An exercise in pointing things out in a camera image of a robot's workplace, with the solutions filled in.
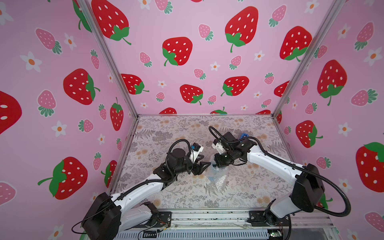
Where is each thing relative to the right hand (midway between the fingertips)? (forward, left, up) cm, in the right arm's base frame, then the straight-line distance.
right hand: (211, 166), depth 79 cm
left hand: (+1, +2, +5) cm, 6 cm away
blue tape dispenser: (+31, -23, -9) cm, 39 cm away
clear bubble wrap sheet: (-2, -4, -7) cm, 8 cm away
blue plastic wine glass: (-3, -1, +3) cm, 4 cm away
